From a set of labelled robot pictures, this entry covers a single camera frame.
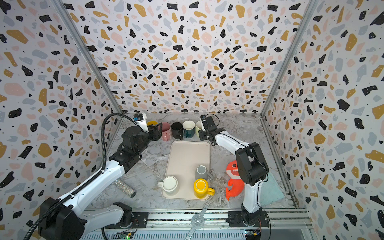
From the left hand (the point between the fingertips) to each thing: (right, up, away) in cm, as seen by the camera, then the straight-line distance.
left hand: (157, 122), depth 76 cm
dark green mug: (+14, -3, +25) cm, 29 cm away
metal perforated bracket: (+20, -50, -1) cm, 54 cm away
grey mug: (+22, -27, +4) cm, 35 cm away
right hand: (+22, -4, +20) cm, 30 cm away
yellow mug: (+22, -34, -1) cm, 40 cm away
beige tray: (+11, -23, +21) cm, 33 cm away
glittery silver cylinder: (-20, -36, +6) cm, 41 cm away
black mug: (+6, -5, +26) cm, 27 cm away
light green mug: (+20, -3, +22) cm, 30 cm away
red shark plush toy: (+41, -33, +6) cm, 53 cm away
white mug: (+6, -32, +2) cm, 33 cm away
